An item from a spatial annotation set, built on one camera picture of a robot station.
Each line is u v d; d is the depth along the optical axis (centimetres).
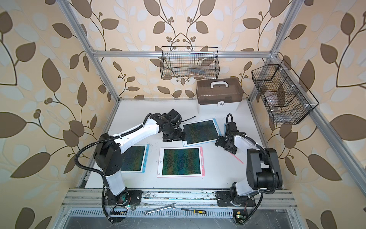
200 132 101
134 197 74
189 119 106
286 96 75
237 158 89
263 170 44
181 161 87
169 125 64
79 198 77
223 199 74
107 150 52
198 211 70
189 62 96
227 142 69
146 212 71
